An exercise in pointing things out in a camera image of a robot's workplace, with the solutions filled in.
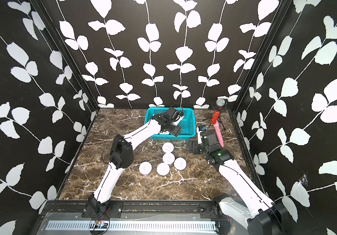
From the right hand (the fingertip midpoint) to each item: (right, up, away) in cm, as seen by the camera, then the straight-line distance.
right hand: (193, 140), depth 81 cm
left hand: (-8, +8, +15) cm, 19 cm away
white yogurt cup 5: (-27, -16, +1) cm, 32 cm away
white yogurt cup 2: (-15, -6, +11) cm, 19 cm away
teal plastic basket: (0, +8, +30) cm, 31 cm away
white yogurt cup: (-17, +3, +15) cm, 23 cm away
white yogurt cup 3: (-14, -12, +6) cm, 20 cm away
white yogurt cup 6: (-17, -17, +2) cm, 24 cm away
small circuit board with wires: (-47, -40, -10) cm, 63 cm away
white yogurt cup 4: (-7, -14, +4) cm, 16 cm away
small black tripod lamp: (+18, +21, +8) cm, 29 cm away
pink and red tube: (+19, +10, +21) cm, 30 cm away
